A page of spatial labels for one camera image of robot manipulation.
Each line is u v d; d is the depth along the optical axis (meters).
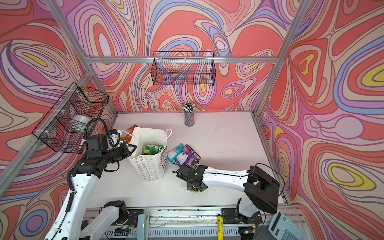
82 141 0.73
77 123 0.70
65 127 0.73
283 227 0.69
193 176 0.59
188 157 0.89
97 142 0.54
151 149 0.84
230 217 0.73
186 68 0.96
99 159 0.52
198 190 0.78
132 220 0.72
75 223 0.40
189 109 0.98
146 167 0.75
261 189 0.43
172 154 0.93
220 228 0.69
